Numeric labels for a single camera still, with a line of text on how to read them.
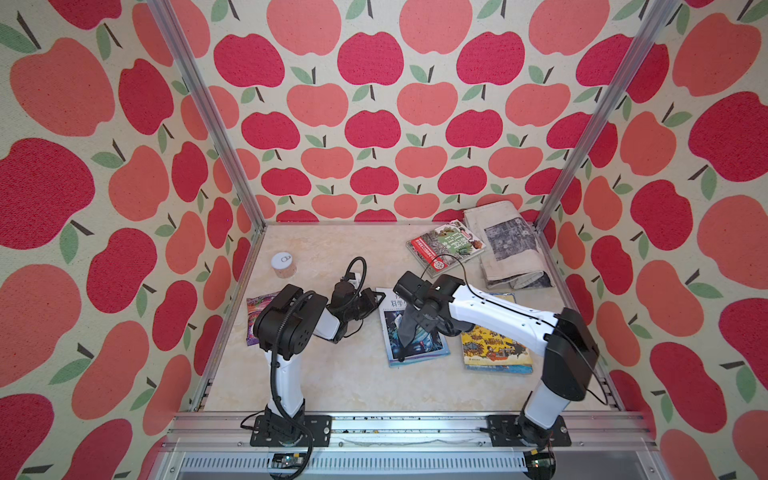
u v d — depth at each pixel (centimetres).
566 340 45
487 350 86
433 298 59
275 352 53
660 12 69
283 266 101
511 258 104
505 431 73
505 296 96
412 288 65
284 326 51
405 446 73
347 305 79
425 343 89
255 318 53
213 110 88
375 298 95
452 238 114
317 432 75
